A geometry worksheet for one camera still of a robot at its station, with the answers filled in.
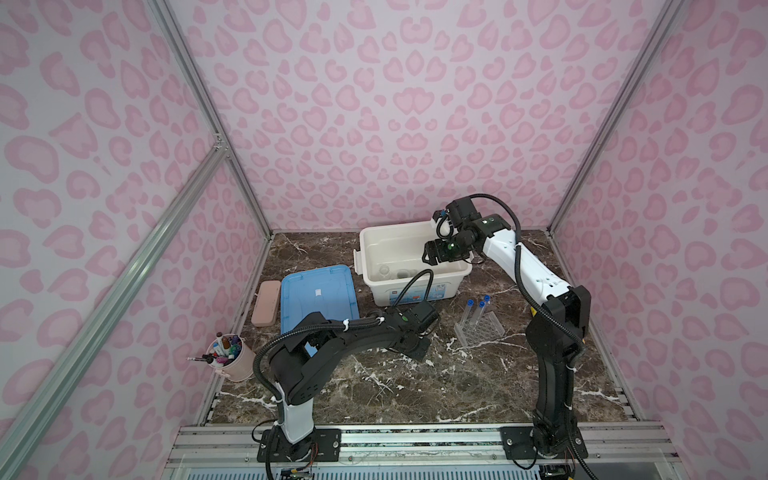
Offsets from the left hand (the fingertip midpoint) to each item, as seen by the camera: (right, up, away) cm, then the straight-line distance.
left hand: (420, 345), depth 88 cm
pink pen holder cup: (-50, +1, -12) cm, 51 cm away
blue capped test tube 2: (+22, +10, +12) cm, 27 cm away
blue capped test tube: (+18, +11, +12) cm, 24 cm away
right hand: (+5, +28, -1) cm, 28 cm away
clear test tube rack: (+21, +5, +4) cm, 22 cm away
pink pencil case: (-49, +9, +7) cm, 50 cm away
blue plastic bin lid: (-30, +15, +15) cm, 37 cm away
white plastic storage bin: (-9, +26, +14) cm, 31 cm away
